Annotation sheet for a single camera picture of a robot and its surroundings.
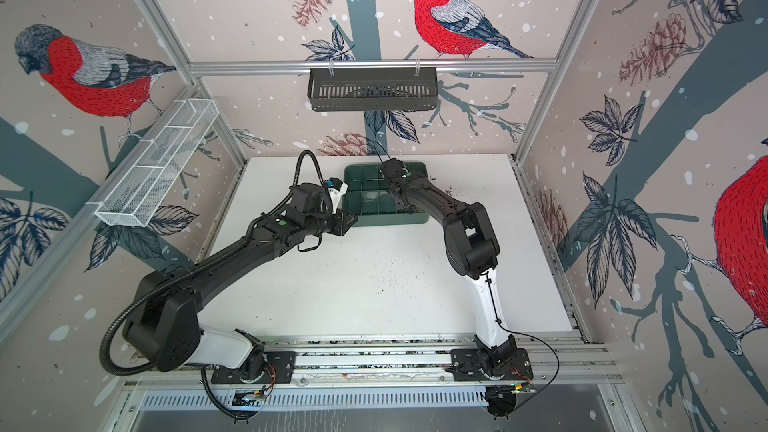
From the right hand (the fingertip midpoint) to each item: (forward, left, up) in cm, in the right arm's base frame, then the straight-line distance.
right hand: (412, 199), depth 101 cm
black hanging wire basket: (+33, +15, +23) cm, 43 cm away
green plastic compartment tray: (+3, +15, -5) cm, 16 cm away
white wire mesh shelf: (-15, +68, +27) cm, 75 cm away
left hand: (-16, +16, +12) cm, 26 cm away
